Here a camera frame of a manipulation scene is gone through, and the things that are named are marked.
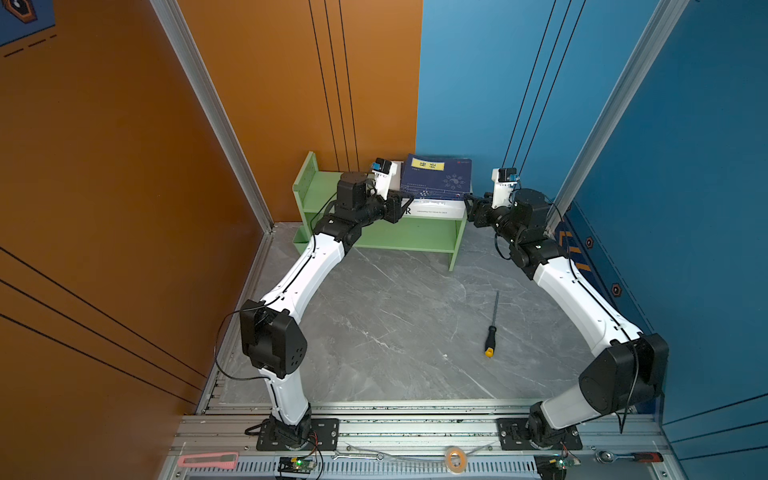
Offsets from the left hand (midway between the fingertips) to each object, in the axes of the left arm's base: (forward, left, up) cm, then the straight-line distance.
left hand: (409, 192), depth 77 cm
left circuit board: (-55, +26, -38) cm, 72 cm away
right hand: (0, -17, -1) cm, 17 cm away
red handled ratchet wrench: (-53, -55, -35) cm, 84 cm away
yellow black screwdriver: (-27, -25, -35) cm, 51 cm away
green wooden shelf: (+13, +29, -10) cm, 33 cm away
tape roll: (-54, -12, -38) cm, 67 cm away
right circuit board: (-55, -35, -38) cm, 75 cm away
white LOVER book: (0, -8, -6) cm, 10 cm away
